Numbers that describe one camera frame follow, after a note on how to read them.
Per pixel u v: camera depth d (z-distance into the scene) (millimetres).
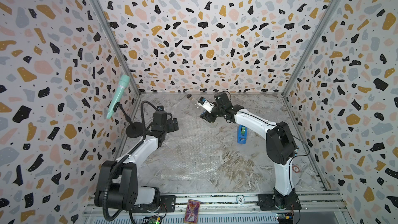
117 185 415
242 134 955
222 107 735
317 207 755
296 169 856
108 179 371
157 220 702
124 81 769
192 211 703
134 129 1002
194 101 823
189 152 900
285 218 717
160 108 780
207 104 798
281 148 525
